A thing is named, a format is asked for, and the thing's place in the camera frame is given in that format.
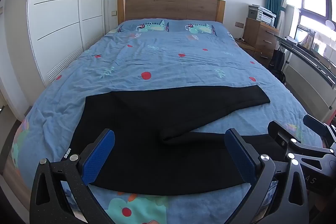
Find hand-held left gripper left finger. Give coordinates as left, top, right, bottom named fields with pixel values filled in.
left=30, top=128, right=116, bottom=224

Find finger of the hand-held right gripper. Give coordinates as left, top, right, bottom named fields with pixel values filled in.
left=303, top=114, right=336, bottom=147
left=268, top=121, right=335, bottom=156

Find black bag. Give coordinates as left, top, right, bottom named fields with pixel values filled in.
left=270, top=48, right=285, bottom=73

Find blue dinosaur print pillow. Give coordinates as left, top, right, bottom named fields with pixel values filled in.
left=115, top=19, right=172, bottom=33
left=171, top=21, right=229, bottom=37

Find white radiator cabinet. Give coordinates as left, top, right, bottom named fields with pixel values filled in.
left=283, top=55, right=336, bottom=119

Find blue printed bed sheet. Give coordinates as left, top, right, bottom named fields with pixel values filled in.
left=10, top=19, right=324, bottom=224

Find wooden headboard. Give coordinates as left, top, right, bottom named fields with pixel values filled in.
left=117, top=0, right=226, bottom=25

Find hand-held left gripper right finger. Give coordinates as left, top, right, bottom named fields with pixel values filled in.
left=224, top=128, right=310, bottom=224

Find wooden dresser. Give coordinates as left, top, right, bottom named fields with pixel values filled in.
left=243, top=17, right=280, bottom=67

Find white wardrobe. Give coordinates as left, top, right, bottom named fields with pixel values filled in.
left=28, top=0, right=106, bottom=86

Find white printer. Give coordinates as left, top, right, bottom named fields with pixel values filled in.
left=248, top=4, right=277, bottom=26

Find dark desk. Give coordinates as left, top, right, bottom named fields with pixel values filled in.
left=276, top=34, right=336, bottom=88

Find black pants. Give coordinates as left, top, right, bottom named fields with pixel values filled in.
left=64, top=85, right=289, bottom=195

